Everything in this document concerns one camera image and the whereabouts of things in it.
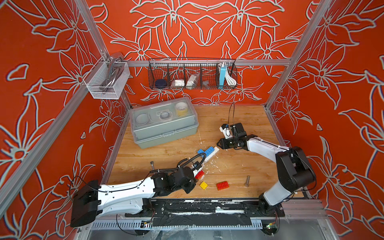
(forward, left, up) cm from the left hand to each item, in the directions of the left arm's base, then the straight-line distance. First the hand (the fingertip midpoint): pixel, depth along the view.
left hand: (196, 176), depth 76 cm
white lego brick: (+19, -11, -6) cm, 23 cm away
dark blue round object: (+53, +27, +20) cm, 62 cm away
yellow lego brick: (-2, -4, -6) cm, 8 cm away
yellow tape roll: (+41, +12, +9) cm, 44 cm away
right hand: (+22, -12, -1) cm, 25 cm away
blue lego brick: (+17, -2, -4) cm, 17 cm away
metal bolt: (0, -28, -8) cm, 29 cm away
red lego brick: (-2, -14, -6) cm, 16 cm away
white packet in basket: (+49, +7, +25) cm, 56 cm away
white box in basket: (+45, +14, +26) cm, 54 cm away
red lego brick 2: (-1, -1, +5) cm, 6 cm away
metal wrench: (+9, +28, -8) cm, 30 cm away
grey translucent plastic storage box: (+25, +21, +13) cm, 35 cm away
